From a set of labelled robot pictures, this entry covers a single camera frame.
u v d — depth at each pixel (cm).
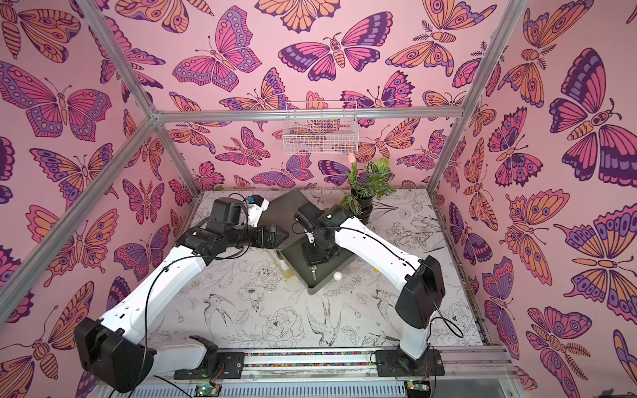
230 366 73
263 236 65
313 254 69
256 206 68
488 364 75
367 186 89
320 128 95
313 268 78
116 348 38
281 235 73
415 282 44
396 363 73
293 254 80
